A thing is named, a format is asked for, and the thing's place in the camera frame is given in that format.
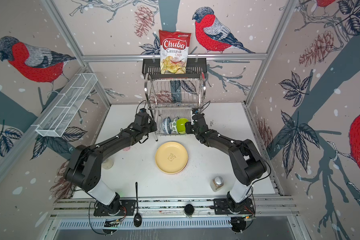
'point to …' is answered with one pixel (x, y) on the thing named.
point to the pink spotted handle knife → (126, 149)
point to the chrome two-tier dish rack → (171, 98)
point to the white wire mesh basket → (70, 99)
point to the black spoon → (137, 219)
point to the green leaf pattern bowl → (173, 125)
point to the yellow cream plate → (171, 157)
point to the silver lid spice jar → (216, 183)
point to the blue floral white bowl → (166, 125)
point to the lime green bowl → (181, 125)
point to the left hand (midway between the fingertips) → (155, 123)
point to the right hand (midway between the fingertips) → (186, 125)
